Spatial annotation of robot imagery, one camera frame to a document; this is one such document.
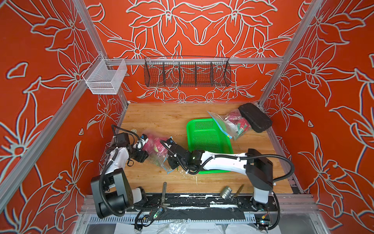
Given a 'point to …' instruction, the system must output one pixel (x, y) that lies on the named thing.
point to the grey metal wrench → (163, 204)
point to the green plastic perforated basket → (206, 135)
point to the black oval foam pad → (258, 121)
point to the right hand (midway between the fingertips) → (167, 154)
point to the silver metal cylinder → (226, 193)
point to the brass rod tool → (239, 190)
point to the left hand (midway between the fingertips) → (140, 151)
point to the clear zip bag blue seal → (161, 160)
